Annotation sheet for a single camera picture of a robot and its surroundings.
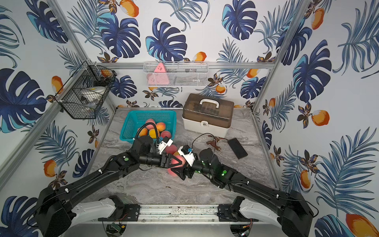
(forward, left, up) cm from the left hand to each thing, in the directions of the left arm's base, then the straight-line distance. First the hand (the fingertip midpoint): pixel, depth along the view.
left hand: (179, 162), depth 68 cm
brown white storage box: (+33, -14, -3) cm, 36 cm away
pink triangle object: (+49, +17, +13) cm, 53 cm away
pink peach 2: (+28, +13, -17) cm, 35 cm away
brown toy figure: (+26, -20, -22) cm, 39 cm away
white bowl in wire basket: (+30, +51, +10) cm, 60 cm away
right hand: (+2, +1, -3) cm, 4 cm away
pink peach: (+33, +25, -17) cm, 45 cm away
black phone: (+22, -36, -22) cm, 47 cm away
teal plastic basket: (+38, +39, -17) cm, 57 cm away
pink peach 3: (-1, +2, +2) cm, 3 cm away
